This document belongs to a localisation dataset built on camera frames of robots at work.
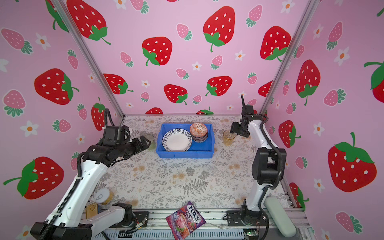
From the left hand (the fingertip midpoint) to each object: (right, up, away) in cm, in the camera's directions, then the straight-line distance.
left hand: (144, 144), depth 74 cm
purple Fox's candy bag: (+20, -37, -3) cm, 42 cm away
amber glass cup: (+49, +2, +30) cm, 57 cm away
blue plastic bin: (+27, -6, +26) cm, 37 cm away
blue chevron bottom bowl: (+27, +8, +27) cm, 39 cm away
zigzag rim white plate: (+13, 0, +27) cm, 30 cm away
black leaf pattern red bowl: (+28, +1, +21) cm, 35 cm away
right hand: (+51, +7, +19) cm, 55 cm away
